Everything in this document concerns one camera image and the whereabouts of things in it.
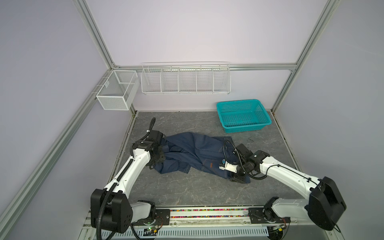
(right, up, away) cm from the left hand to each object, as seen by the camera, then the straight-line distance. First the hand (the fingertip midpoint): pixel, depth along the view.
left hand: (158, 161), depth 81 cm
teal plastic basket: (+59, +28, +37) cm, 75 cm away
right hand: (+42, -8, +1) cm, 43 cm away
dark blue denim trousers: (+16, +4, +11) cm, 20 cm away
